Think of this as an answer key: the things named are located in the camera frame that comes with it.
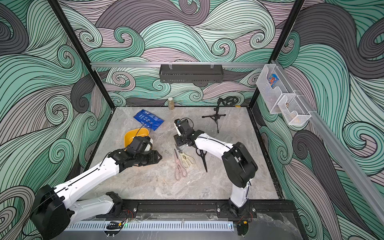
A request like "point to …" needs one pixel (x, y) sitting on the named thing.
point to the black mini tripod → (216, 116)
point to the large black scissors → (202, 156)
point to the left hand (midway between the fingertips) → (159, 156)
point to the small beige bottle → (171, 103)
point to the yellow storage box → (129, 135)
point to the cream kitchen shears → (187, 159)
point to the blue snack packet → (148, 119)
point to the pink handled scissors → (180, 170)
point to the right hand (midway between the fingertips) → (181, 136)
